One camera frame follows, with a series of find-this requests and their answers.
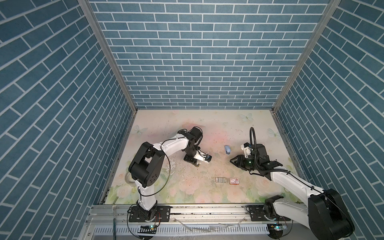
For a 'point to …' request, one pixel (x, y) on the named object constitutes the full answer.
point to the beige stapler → (196, 163)
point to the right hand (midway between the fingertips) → (230, 159)
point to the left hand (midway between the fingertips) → (196, 157)
